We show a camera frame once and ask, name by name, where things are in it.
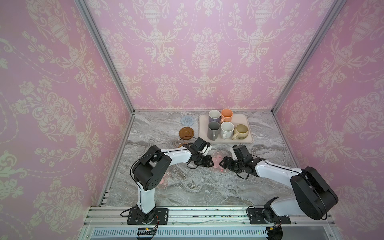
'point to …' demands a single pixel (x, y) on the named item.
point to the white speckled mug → (227, 129)
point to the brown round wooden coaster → (186, 133)
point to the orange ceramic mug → (226, 115)
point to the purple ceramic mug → (214, 115)
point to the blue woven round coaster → (187, 120)
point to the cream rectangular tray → (237, 119)
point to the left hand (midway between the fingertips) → (212, 166)
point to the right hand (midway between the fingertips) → (223, 165)
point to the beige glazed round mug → (241, 131)
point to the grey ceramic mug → (213, 130)
